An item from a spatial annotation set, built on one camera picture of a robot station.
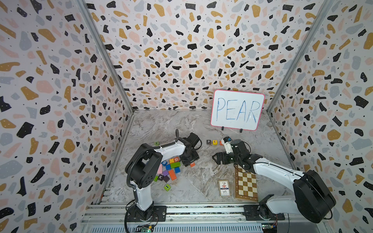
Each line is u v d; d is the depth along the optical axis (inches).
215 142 39.5
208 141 39.6
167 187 32.0
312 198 16.6
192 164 35.9
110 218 29.0
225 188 32.1
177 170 35.2
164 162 35.5
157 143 39.5
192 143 30.0
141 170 19.0
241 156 26.6
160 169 34.4
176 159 36.2
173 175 34.3
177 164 35.2
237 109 40.6
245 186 31.9
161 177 33.6
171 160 35.9
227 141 31.4
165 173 34.5
